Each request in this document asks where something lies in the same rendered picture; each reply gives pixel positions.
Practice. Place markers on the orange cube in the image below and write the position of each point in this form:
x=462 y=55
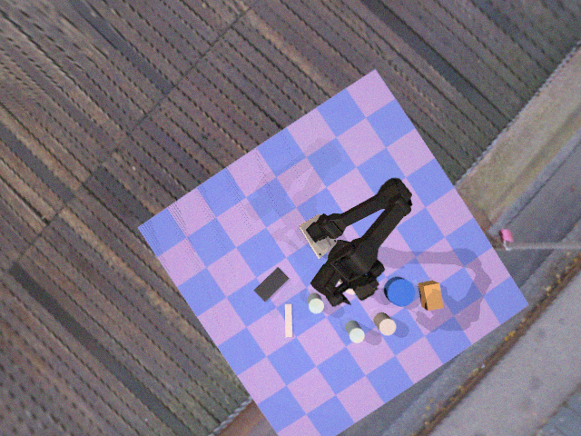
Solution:
x=430 y=296

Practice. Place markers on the pale peach flat bar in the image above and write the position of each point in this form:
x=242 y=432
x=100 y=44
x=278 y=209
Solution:
x=288 y=321

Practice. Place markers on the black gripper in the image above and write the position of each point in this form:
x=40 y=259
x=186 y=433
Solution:
x=337 y=297

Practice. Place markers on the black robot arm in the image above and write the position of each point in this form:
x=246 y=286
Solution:
x=360 y=254

